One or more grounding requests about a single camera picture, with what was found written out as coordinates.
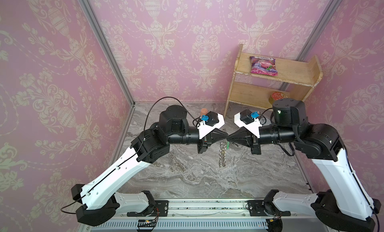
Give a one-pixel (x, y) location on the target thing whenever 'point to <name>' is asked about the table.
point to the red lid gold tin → (276, 95)
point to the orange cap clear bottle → (204, 111)
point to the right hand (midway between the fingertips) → (229, 136)
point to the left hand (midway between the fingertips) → (226, 136)
